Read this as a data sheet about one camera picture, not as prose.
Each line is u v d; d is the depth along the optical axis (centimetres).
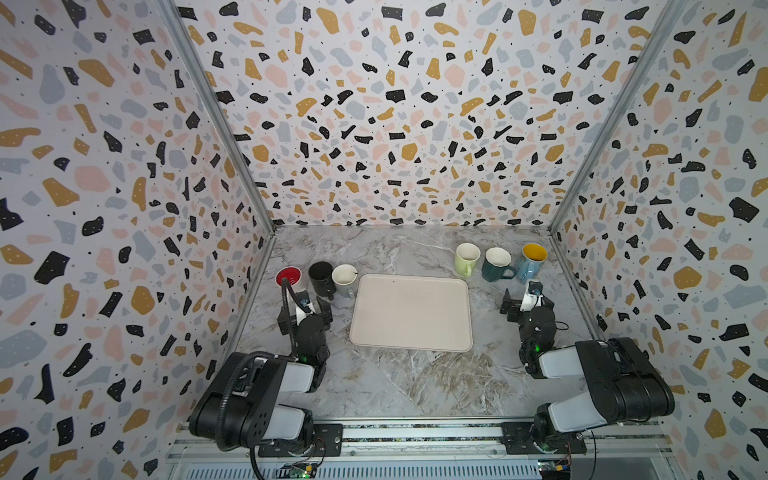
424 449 73
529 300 80
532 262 100
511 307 83
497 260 102
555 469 72
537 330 69
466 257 101
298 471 70
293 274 98
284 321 80
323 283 95
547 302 84
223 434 39
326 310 84
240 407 42
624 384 46
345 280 96
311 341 66
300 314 75
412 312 97
